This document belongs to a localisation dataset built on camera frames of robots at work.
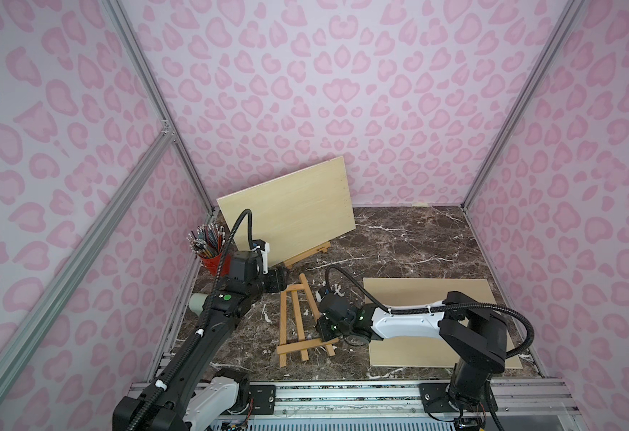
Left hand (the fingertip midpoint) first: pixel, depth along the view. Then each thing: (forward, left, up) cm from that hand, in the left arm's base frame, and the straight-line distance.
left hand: (281, 269), depth 81 cm
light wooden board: (+19, -2, +4) cm, 20 cm away
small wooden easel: (-18, -6, -13) cm, 23 cm away
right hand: (-12, -11, -16) cm, 23 cm away
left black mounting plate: (-31, +4, -15) cm, 35 cm away
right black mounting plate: (-31, -43, -17) cm, 55 cm away
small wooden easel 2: (+11, 0, -13) cm, 17 cm away
